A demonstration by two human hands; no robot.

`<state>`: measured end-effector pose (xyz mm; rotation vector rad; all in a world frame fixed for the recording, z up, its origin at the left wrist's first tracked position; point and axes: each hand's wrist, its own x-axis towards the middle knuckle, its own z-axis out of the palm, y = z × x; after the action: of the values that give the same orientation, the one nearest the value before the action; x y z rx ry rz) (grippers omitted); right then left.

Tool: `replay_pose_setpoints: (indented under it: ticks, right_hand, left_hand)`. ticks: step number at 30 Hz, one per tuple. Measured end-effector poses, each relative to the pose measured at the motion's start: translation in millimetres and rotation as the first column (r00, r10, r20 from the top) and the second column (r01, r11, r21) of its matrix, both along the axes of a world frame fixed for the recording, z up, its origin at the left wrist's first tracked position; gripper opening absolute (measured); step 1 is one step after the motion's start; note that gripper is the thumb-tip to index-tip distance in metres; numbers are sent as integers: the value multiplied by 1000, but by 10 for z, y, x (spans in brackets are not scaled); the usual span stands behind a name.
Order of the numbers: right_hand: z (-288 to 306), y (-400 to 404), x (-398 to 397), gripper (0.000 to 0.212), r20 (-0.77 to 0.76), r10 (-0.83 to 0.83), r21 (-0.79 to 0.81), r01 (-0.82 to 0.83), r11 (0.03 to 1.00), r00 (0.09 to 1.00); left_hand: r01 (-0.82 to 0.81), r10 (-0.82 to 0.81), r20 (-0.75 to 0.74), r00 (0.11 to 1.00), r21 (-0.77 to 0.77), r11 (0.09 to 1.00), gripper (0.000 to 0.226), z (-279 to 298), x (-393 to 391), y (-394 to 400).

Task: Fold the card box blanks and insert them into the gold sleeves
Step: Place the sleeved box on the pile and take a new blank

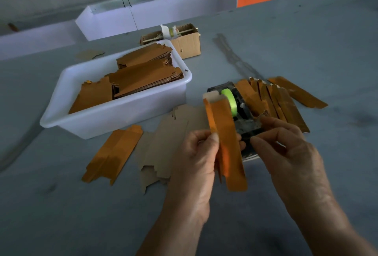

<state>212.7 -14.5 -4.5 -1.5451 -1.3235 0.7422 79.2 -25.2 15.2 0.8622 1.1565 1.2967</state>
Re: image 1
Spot gold box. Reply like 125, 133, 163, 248
82, 125, 144, 185

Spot pile of beige blanks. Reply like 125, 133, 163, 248
155, 104, 209, 180

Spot person's right hand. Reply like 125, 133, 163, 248
251, 117, 336, 208

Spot pile of gold boxes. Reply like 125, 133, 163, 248
235, 76, 328, 133

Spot white plastic bin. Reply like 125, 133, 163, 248
39, 39, 193, 140

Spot long white tray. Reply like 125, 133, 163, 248
0, 19, 83, 62
75, 0, 238, 42

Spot green tape roll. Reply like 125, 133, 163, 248
221, 88, 238, 118

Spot small cardboard box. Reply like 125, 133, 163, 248
140, 23, 202, 60

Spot black tape dispenser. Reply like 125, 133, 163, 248
207, 82, 263, 162

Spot person's right forearm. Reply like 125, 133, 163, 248
295, 195, 378, 256

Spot gold cartons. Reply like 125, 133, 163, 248
69, 43, 184, 114

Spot person's left hand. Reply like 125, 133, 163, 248
168, 129, 246, 225

